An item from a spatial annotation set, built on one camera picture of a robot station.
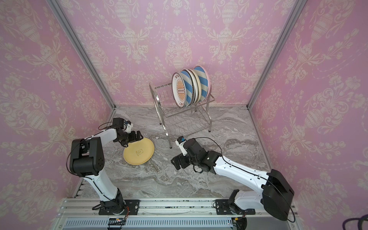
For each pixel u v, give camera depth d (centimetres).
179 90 84
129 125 92
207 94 80
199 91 74
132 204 75
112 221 73
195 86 72
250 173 45
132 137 88
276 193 40
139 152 95
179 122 105
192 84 71
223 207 73
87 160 50
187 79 76
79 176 51
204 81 77
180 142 69
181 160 67
